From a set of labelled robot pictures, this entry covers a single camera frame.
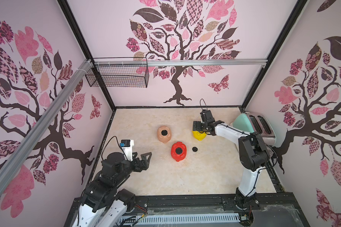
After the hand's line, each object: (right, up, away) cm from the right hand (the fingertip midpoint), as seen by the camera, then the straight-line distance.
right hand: (199, 124), depth 99 cm
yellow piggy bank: (-1, -8, -4) cm, 9 cm away
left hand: (-32, -15, -31) cm, 47 cm away
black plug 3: (-4, -17, -4) cm, 18 cm away
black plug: (-25, -5, -4) cm, 26 cm away
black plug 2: (-16, -16, -14) cm, 26 cm away
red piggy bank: (-16, -19, -15) cm, 29 cm away
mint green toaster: (+31, +2, -12) cm, 33 cm away
